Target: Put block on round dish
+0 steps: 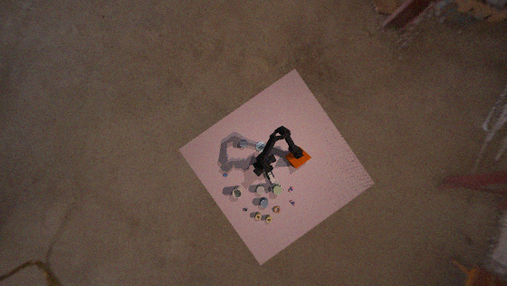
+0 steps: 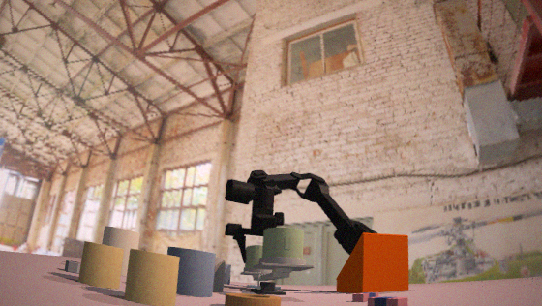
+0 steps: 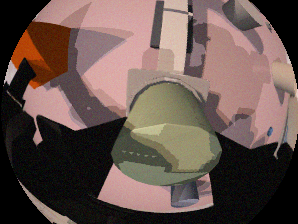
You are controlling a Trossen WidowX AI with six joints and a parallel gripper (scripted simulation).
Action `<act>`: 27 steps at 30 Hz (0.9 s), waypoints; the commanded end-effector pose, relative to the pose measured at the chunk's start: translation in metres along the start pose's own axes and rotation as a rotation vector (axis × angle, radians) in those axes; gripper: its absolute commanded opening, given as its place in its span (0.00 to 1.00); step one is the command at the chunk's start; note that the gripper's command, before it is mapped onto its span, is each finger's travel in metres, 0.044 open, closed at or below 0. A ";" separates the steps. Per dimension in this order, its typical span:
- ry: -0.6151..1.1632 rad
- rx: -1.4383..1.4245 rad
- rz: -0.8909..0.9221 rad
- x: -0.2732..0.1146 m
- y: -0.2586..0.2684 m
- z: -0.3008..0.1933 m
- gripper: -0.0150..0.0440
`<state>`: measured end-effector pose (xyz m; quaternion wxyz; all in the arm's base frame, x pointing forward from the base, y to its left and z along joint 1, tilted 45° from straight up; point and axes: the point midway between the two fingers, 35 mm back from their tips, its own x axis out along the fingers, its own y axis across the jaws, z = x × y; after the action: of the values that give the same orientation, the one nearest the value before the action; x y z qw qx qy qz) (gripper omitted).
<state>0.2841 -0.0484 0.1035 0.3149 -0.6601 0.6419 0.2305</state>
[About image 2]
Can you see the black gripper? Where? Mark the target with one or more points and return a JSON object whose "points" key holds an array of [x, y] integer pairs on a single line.
{"points": [[238, 232]]}

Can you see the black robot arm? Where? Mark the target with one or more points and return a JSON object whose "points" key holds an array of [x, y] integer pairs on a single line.
{"points": [[261, 189]]}

